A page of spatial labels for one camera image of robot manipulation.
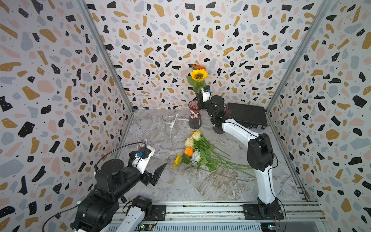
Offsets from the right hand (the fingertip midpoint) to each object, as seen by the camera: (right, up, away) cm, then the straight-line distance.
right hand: (199, 93), depth 87 cm
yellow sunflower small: (-11, -40, +2) cm, 42 cm away
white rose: (-2, -40, +1) cm, 40 cm away
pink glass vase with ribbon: (-3, -16, +16) cm, 23 cm away
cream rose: (-1, -27, +9) cm, 29 cm away
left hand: (-18, -32, -29) cm, 46 cm away
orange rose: (-6, -37, +5) cm, 37 cm away
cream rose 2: (-6, -31, +5) cm, 32 cm away
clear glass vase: (-20, -16, +9) cm, 27 cm away
